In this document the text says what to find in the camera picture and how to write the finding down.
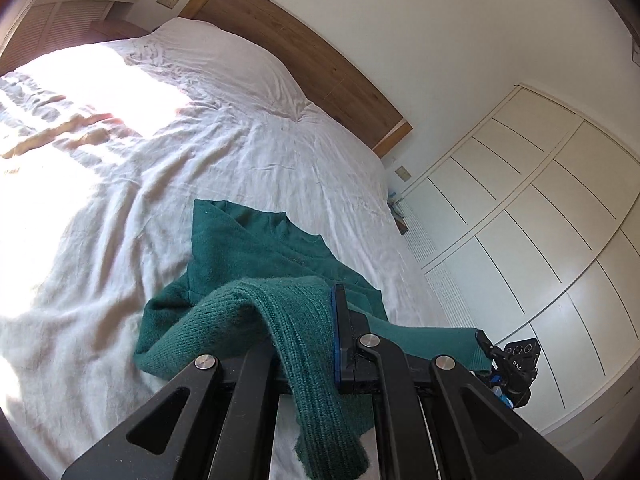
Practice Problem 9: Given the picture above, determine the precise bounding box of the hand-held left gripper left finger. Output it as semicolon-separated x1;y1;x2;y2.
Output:
60;344;296;480

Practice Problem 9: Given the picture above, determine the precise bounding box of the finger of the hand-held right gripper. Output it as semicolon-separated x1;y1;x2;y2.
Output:
474;329;503;362

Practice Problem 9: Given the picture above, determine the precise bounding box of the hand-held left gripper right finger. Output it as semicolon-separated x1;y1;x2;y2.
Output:
330;284;583;480

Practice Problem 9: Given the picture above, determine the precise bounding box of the green knit sweater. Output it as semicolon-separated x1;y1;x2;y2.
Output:
134;199;493;480

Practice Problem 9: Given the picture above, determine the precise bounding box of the wooden nightstand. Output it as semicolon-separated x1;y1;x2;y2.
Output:
387;192;410;235
90;20;151;42

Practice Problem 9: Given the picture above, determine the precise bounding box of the white wardrobe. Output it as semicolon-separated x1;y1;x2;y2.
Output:
400;82;640;461

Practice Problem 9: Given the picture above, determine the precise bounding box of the white pillow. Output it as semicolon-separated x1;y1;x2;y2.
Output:
122;16;313;121
280;100;391;201

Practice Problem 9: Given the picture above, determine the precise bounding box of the bed with white duvet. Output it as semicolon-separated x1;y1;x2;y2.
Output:
0;16;451;480

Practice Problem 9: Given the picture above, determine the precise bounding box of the wooden headboard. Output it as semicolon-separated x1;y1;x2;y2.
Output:
178;0;412;158

